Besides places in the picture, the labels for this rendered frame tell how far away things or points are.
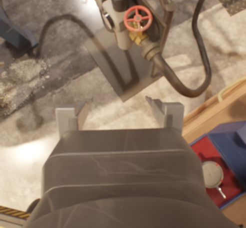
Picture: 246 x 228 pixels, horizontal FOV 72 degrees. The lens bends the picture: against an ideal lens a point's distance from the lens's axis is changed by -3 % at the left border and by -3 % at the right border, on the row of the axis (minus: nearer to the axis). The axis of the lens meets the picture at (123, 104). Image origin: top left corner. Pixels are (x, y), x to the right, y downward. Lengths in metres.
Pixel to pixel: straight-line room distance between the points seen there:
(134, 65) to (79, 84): 0.32
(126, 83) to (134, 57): 0.15
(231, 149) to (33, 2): 1.28
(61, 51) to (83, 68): 0.17
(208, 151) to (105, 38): 0.80
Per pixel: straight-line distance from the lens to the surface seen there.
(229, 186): 0.50
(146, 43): 0.51
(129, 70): 0.95
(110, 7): 0.56
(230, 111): 0.49
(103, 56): 0.99
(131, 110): 0.91
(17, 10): 1.38
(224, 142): 0.47
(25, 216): 0.80
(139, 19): 0.48
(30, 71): 1.14
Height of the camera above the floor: 0.91
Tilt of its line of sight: 81 degrees down
